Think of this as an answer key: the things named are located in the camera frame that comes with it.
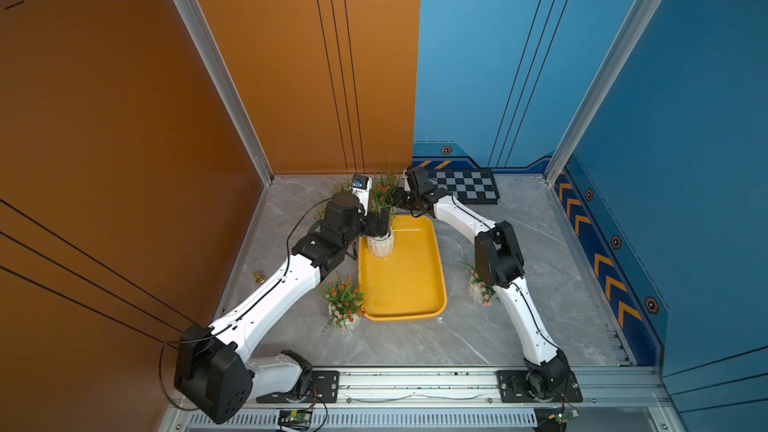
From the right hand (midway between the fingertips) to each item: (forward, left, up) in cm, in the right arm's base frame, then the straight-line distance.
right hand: (394, 197), depth 105 cm
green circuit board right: (-63, -39, -9) cm, 74 cm away
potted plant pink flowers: (-35, -24, 0) cm, 42 cm away
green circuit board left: (-63, +23, -9) cm, 67 cm away
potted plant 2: (-41, +12, +6) cm, 43 cm away
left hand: (-18, +5, +19) cm, 27 cm away
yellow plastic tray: (-30, -5, -7) cm, 31 cm away
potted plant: (-6, +3, +9) cm, 12 cm away
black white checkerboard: (+8, -29, -3) cm, 30 cm away
